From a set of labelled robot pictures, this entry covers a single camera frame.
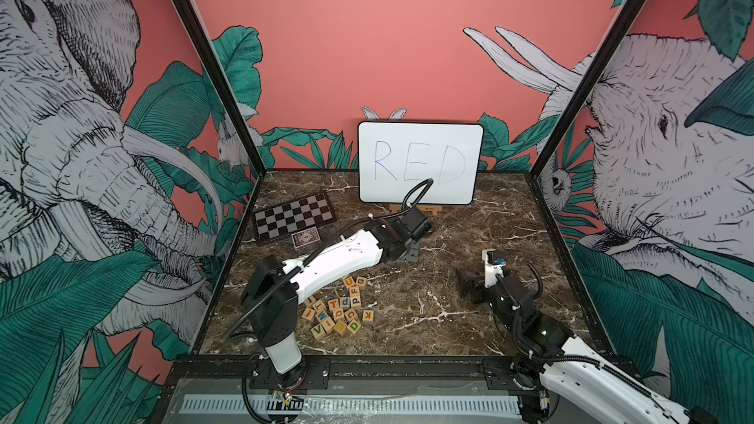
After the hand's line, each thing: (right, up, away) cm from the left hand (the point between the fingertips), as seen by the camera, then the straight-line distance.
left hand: (410, 243), depth 82 cm
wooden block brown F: (-16, -15, +4) cm, 23 cm away
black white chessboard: (-44, +5, +20) cm, 48 cm away
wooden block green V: (-25, -23, -4) cm, 35 cm away
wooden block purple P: (-16, -17, +2) cm, 23 cm away
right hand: (+16, -6, -1) cm, 17 cm away
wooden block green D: (-16, -23, -2) cm, 28 cm away
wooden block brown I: (-23, -22, -2) cm, 32 cm away
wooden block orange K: (-12, -20, 0) cm, 24 cm away
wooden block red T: (-22, -18, +2) cm, 29 cm away
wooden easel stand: (+11, +9, +23) cm, 27 cm away
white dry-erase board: (-4, +27, +16) cm, 31 cm away
